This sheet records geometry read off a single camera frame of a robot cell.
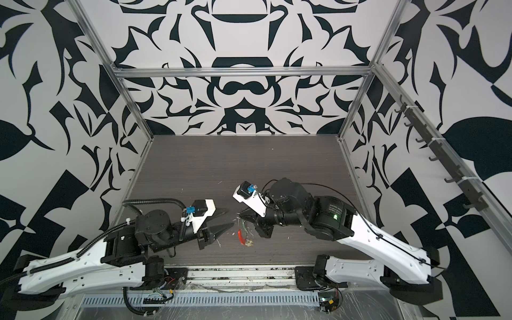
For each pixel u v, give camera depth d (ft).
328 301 2.33
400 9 2.39
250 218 1.67
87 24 2.50
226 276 2.49
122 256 1.45
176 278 2.39
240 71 2.96
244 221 1.85
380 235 1.29
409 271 1.27
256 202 1.55
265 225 1.62
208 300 2.13
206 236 1.67
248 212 1.76
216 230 1.68
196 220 1.55
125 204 1.22
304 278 2.43
